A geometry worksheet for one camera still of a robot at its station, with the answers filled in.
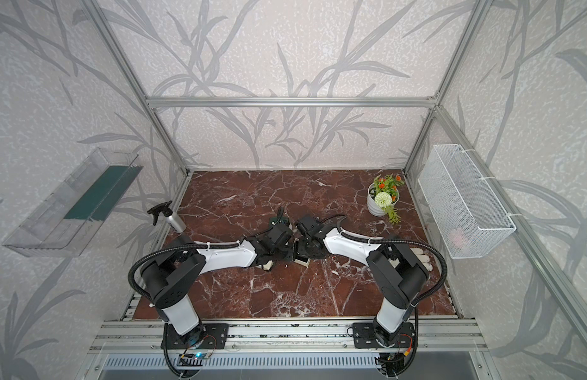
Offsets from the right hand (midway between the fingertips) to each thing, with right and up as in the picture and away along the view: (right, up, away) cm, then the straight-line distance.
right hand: (301, 250), depth 90 cm
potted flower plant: (+32, +22, +1) cm, 39 cm away
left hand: (-2, -1, +1) cm, 2 cm away
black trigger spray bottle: (-51, +12, +2) cm, 52 cm away
